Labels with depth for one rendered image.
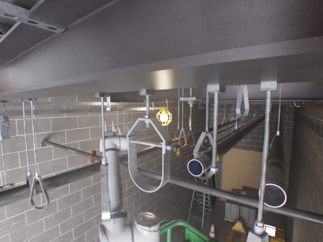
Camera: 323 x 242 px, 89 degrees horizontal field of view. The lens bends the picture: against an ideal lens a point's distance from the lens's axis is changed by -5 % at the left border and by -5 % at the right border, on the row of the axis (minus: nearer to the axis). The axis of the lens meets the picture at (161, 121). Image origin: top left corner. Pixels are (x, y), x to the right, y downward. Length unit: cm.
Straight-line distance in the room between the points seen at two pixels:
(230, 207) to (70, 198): 552
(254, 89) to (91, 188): 292
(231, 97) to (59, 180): 185
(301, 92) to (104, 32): 190
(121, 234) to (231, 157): 712
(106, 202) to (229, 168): 762
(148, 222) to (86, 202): 243
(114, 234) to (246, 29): 106
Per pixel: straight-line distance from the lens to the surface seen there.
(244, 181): 817
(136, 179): 54
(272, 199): 69
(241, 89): 109
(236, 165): 800
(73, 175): 152
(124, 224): 114
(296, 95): 210
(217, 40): 29
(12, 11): 59
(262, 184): 39
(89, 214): 361
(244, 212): 725
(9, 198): 140
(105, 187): 64
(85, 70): 51
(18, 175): 285
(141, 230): 112
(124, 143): 132
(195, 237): 159
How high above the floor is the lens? 424
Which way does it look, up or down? 5 degrees down
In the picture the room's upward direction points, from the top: straight up
